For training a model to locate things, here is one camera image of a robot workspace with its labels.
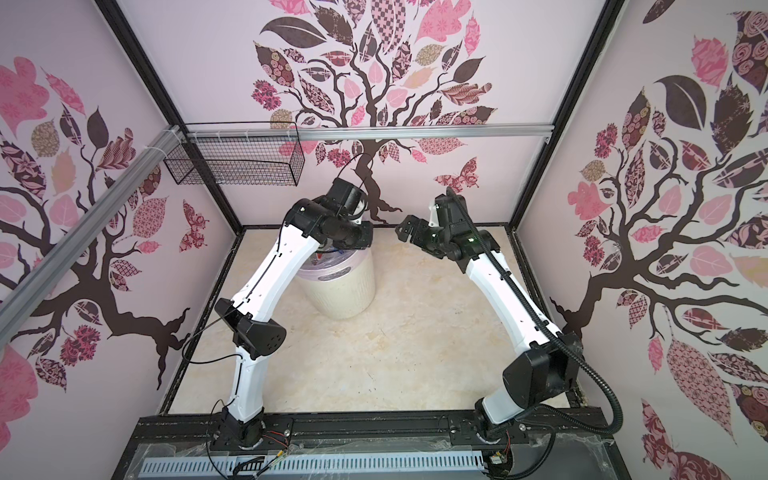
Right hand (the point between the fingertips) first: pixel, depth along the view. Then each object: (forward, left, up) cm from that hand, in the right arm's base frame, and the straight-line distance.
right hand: (410, 229), depth 77 cm
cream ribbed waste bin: (-11, +19, -8) cm, 24 cm away
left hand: (-2, +11, -3) cm, 12 cm away
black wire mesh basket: (+54, +68, -13) cm, 88 cm away
